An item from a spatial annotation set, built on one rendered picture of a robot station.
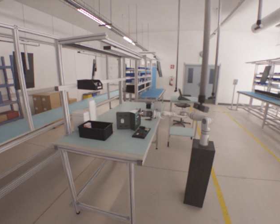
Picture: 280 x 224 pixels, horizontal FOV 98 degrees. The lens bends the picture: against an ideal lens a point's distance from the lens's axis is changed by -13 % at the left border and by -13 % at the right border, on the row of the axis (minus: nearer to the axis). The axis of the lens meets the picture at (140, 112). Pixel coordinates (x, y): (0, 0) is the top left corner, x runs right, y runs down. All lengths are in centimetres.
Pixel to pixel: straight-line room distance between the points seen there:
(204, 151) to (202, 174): 30
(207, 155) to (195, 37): 713
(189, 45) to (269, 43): 391
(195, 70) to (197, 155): 676
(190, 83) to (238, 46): 295
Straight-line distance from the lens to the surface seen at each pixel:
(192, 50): 812
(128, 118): 158
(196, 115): 173
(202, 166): 176
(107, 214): 182
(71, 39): 147
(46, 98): 480
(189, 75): 809
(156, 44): 821
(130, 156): 114
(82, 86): 158
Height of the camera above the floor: 163
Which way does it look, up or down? 16 degrees down
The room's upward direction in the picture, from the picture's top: straight up
